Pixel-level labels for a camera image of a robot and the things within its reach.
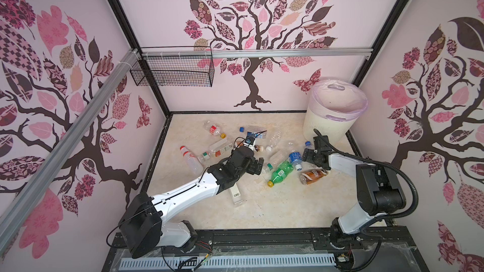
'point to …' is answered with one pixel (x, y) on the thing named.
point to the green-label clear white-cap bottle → (270, 166)
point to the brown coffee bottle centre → (259, 148)
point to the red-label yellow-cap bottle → (213, 128)
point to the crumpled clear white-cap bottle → (273, 140)
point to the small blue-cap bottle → (308, 145)
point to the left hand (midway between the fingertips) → (252, 159)
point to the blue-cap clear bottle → (260, 135)
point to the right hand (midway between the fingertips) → (312, 155)
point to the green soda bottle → (280, 173)
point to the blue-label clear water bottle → (295, 157)
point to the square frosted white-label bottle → (236, 194)
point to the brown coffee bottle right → (311, 176)
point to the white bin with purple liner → (333, 107)
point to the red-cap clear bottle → (192, 161)
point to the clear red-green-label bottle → (216, 150)
